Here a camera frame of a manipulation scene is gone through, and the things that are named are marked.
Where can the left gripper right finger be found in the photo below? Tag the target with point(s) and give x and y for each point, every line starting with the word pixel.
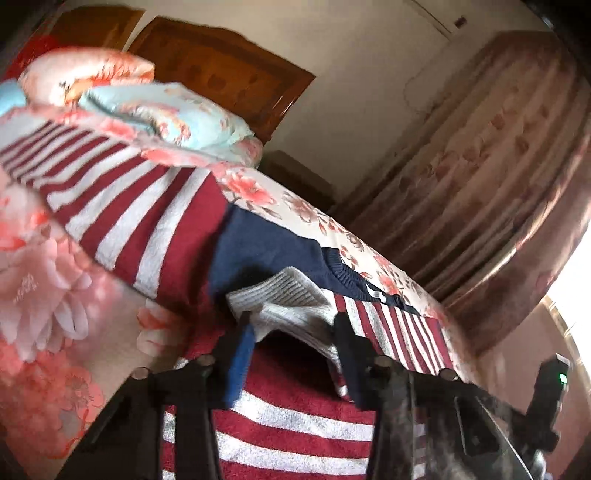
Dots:
pixel 426 427

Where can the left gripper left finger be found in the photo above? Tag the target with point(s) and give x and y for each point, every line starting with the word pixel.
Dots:
pixel 124 441

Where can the red white striped sweater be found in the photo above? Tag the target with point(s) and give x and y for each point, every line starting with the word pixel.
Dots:
pixel 221 299

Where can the floral pink bed sheet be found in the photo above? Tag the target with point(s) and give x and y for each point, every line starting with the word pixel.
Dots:
pixel 69 276

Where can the dark wooden nightstand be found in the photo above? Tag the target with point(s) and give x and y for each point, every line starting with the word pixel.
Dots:
pixel 298 178

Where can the light blue floral pillow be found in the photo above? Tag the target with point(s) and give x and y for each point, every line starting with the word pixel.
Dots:
pixel 174 113

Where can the small light blue cloth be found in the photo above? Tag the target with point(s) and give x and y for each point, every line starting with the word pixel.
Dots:
pixel 11 96

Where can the pink floral pillow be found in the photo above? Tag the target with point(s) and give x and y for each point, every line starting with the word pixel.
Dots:
pixel 61 76

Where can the large wooden headboard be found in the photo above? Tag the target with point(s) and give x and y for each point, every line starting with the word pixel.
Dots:
pixel 222 65

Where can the red pillow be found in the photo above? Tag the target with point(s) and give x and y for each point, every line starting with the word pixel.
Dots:
pixel 36 46

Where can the small wooden headboard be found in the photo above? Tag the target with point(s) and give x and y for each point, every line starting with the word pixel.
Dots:
pixel 108 26

